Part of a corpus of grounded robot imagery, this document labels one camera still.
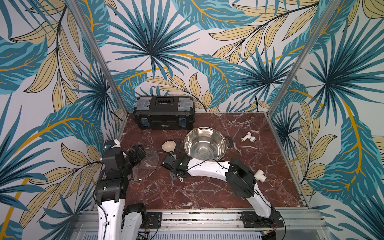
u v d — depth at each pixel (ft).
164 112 3.19
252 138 3.35
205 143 3.30
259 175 2.81
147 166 3.02
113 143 1.96
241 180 1.76
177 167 2.10
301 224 2.42
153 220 2.37
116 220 1.36
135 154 1.99
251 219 2.39
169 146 3.15
